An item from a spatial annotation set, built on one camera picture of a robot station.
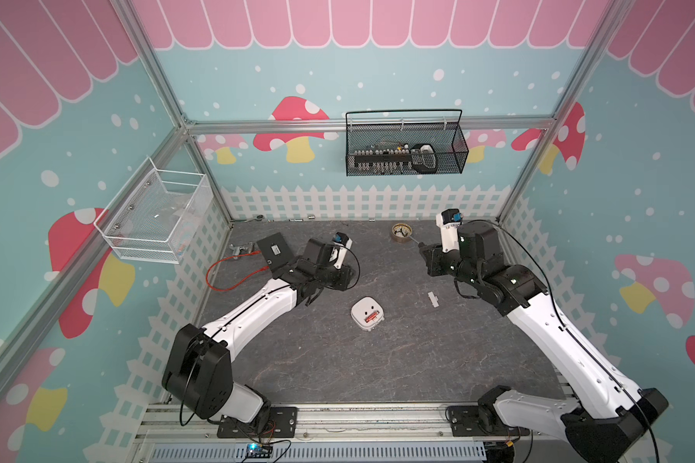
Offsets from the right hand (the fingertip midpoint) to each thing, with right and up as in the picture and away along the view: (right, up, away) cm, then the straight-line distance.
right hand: (424, 248), depth 72 cm
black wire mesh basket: (-1, +35, +22) cm, 41 cm away
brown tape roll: (+1, +6, +43) cm, 44 cm away
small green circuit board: (-42, -51, +1) cm, 66 cm away
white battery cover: (+9, -17, +25) cm, 32 cm away
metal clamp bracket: (-62, -1, +37) cm, 72 cm away
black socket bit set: (+3, +28, +18) cm, 33 cm away
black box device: (-48, -1, +37) cm, 60 cm away
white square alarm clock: (-14, -19, +20) cm, 31 cm away
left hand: (-19, -8, +12) cm, 24 cm away
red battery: (-12, -21, +18) cm, 30 cm away
